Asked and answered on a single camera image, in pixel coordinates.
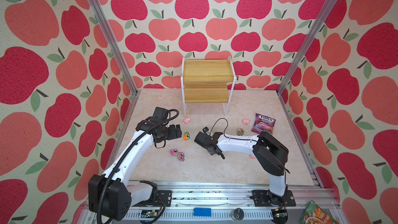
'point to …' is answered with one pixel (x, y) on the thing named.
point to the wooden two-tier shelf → (207, 81)
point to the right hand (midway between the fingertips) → (219, 143)
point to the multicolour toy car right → (240, 131)
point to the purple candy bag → (263, 123)
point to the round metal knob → (237, 214)
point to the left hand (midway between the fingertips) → (177, 135)
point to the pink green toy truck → (181, 156)
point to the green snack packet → (315, 214)
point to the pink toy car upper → (174, 152)
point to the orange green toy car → (186, 136)
